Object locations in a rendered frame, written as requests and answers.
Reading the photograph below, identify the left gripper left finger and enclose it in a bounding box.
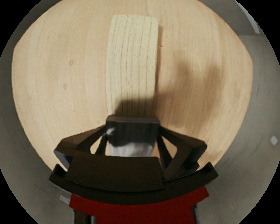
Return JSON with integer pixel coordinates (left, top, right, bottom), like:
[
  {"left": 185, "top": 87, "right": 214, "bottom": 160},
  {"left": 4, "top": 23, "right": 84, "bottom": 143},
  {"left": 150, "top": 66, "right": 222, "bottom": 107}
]
[{"left": 58, "top": 124, "right": 108, "bottom": 155}]

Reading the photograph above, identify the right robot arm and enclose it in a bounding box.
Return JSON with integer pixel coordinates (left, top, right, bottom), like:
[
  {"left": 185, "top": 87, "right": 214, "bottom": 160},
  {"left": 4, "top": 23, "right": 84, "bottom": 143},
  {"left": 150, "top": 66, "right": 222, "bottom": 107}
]
[{"left": 190, "top": 204, "right": 200, "bottom": 224}]

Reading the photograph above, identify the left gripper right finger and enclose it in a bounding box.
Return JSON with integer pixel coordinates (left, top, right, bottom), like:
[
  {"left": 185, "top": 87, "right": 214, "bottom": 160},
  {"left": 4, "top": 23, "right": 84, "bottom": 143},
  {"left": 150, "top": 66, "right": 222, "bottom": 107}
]
[{"left": 156, "top": 126, "right": 207, "bottom": 180}]

